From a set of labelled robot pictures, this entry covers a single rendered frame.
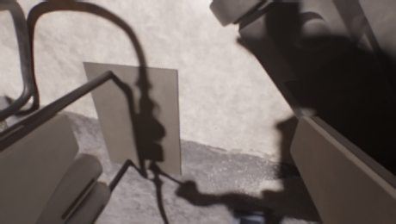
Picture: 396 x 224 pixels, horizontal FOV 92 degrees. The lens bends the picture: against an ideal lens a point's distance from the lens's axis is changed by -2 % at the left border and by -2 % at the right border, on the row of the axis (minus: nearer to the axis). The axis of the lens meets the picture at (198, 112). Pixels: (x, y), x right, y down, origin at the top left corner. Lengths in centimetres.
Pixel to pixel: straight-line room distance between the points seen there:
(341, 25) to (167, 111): 48
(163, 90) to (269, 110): 31
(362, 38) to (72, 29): 67
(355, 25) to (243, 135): 42
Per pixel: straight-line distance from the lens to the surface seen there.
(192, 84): 57
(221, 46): 53
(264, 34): 31
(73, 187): 47
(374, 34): 40
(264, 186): 79
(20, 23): 76
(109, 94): 70
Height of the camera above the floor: 51
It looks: 57 degrees down
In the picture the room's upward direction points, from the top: 158 degrees counter-clockwise
